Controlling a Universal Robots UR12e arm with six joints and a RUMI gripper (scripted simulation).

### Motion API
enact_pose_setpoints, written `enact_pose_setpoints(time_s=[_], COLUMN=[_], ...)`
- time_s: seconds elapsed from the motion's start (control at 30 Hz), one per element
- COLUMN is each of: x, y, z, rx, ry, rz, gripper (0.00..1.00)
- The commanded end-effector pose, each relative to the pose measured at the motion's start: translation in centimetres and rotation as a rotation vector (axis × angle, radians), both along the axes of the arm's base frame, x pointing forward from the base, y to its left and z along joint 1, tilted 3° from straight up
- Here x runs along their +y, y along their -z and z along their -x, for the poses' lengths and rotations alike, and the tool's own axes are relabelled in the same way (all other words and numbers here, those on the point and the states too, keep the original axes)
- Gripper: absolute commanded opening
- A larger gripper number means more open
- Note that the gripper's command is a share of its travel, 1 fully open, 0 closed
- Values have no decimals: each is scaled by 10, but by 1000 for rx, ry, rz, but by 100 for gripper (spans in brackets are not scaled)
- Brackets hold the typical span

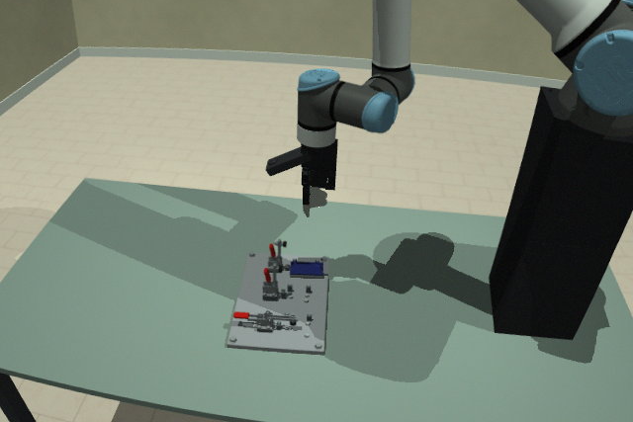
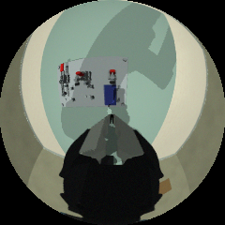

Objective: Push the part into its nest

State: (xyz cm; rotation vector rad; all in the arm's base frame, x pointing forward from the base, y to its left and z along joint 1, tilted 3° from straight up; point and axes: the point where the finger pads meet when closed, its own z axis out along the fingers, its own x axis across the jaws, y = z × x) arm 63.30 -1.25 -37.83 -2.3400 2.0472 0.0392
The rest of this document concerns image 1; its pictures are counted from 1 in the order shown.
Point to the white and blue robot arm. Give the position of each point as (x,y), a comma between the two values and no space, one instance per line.
(593,36)

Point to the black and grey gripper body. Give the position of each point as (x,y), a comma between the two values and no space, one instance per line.
(321,171)

